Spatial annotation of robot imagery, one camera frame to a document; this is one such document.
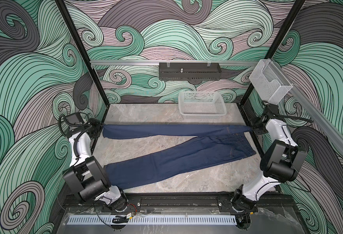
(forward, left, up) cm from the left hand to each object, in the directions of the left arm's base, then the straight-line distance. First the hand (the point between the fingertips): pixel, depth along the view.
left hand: (103, 120), depth 83 cm
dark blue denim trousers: (-3, -72, -20) cm, 75 cm away
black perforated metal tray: (+33, -52, +12) cm, 63 cm away
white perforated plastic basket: (+34, -66, -21) cm, 77 cm away
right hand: (+4, -90, -7) cm, 91 cm away
